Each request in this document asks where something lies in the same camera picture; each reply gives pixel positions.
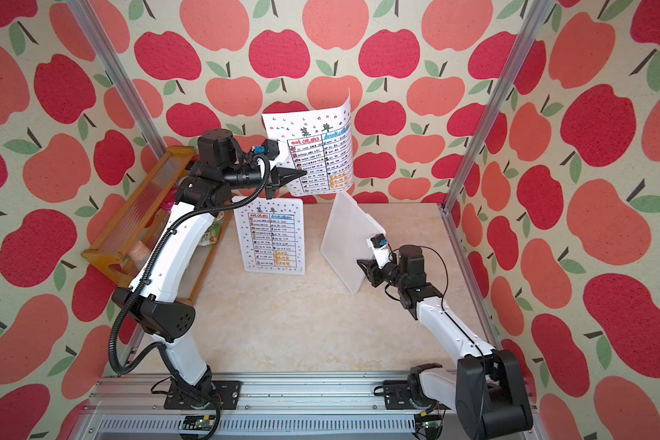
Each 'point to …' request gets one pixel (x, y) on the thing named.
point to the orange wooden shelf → (132, 224)
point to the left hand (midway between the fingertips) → (305, 174)
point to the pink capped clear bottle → (140, 252)
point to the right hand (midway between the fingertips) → (366, 262)
